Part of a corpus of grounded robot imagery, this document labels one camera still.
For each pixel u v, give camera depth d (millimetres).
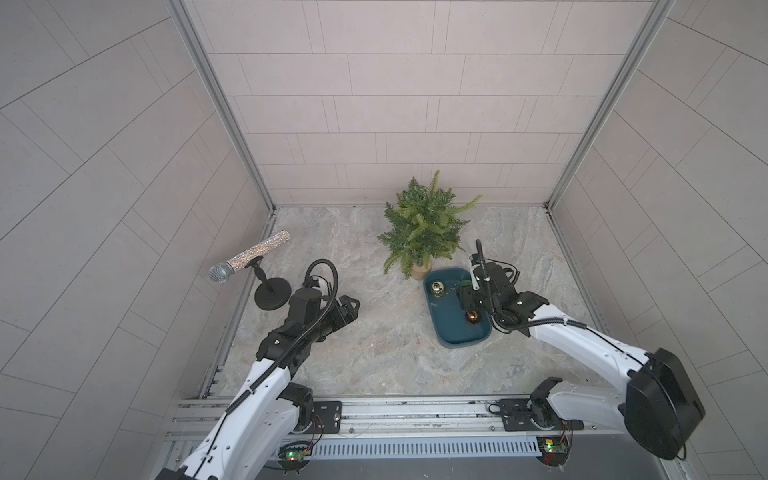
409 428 707
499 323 602
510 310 589
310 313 606
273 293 913
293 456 642
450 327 843
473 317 846
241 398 456
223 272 698
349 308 695
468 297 740
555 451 678
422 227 703
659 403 385
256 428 456
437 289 901
